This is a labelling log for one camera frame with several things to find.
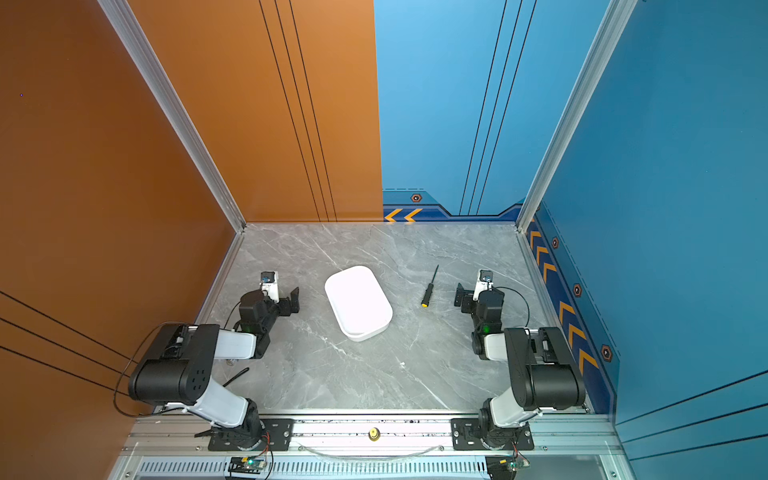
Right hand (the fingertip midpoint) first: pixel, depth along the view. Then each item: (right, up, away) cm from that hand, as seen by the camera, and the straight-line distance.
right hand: (474, 285), depth 94 cm
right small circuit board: (0, -40, -24) cm, 47 cm away
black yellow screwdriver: (-14, -3, +6) cm, 15 cm away
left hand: (-61, 0, +1) cm, 61 cm away
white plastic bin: (-37, -5, -1) cm, 37 cm away
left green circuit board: (-61, -40, -23) cm, 76 cm away
